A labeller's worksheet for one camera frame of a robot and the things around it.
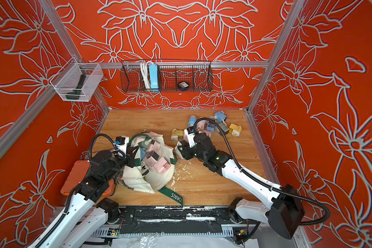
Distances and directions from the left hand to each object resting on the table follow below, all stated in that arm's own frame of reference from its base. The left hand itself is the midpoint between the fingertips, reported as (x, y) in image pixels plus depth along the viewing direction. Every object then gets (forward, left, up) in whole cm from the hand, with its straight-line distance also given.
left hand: (137, 146), depth 73 cm
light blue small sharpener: (+30, -39, -20) cm, 53 cm away
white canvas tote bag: (-13, -5, -5) cm, 15 cm away
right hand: (+4, -21, -2) cm, 22 cm away
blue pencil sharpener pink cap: (+31, -26, -14) cm, 43 cm away
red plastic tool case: (-10, +34, -17) cm, 39 cm away
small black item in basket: (+42, -19, +6) cm, 46 cm away
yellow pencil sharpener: (+21, -17, -18) cm, 32 cm away
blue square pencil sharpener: (+39, -46, -17) cm, 63 cm away
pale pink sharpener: (-2, -11, -16) cm, 19 cm away
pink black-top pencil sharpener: (0, -4, -14) cm, 14 cm away
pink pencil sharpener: (+28, -32, -15) cm, 45 cm away
